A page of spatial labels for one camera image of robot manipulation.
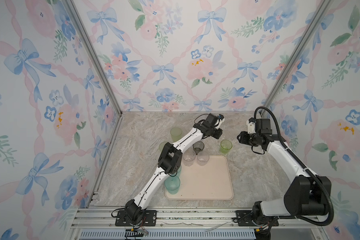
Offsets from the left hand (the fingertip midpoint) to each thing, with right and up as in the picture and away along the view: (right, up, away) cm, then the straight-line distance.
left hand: (222, 131), depth 99 cm
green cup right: (+3, -10, +4) cm, 11 cm away
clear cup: (-23, -17, -4) cm, 29 cm away
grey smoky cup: (-16, -10, -1) cm, 19 cm away
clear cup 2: (-14, -16, -6) cm, 22 cm away
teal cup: (-28, -18, -29) cm, 44 cm away
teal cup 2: (-32, -29, -15) cm, 46 cm away
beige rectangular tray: (-10, -29, -13) cm, 33 cm away
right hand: (+8, -3, -11) cm, 14 cm away
